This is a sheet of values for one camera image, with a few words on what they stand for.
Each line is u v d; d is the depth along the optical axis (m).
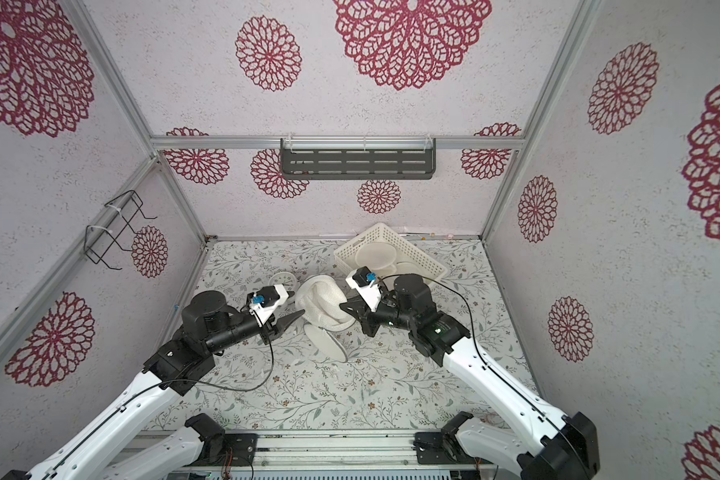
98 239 0.73
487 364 0.47
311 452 0.75
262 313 0.54
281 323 0.59
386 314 0.60
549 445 0.38
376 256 1.11
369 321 0.61
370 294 0.60
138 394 0.46
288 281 1.03
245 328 0.58
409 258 1.13
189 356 0.51
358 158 0.93
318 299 0.69
